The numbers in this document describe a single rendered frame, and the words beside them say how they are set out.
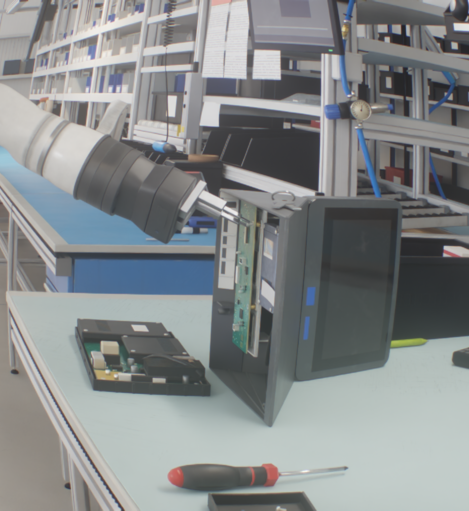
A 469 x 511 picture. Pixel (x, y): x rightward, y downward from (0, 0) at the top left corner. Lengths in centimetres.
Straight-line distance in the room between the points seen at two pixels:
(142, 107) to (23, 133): 373
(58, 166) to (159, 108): 353
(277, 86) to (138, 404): 266
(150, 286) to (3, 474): 113
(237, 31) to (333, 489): 270
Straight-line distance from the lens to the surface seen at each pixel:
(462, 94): 781
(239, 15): 351
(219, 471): 90
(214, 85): 564
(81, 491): 179
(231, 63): 353
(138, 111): 494
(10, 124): 122
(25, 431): 414
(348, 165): 284
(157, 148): 393
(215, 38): 373
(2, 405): 446
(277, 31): 259
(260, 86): 376
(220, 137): 389
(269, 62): 319
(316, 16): 249
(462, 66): 302
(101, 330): 138
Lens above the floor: 133
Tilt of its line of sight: 9 degrees down
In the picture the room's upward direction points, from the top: 3 degrees clockwise
